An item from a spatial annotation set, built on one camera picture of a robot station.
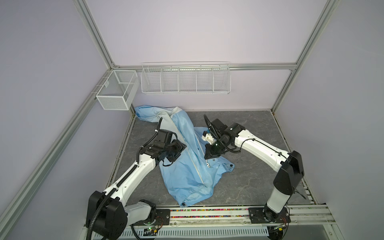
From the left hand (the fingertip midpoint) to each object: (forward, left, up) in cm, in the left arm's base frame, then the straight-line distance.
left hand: (185, 150), depth 80 cm
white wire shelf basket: (+47, -2, +14) cm, 49 cm away
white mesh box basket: (+46, +45, +6) cm, 65 cm away
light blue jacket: (-10, -1, -11) cm, 15 cm away
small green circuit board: (-34, +19, -18) cm, 43 cm away
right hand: (-5, -10, -1) cm, 12 cm away
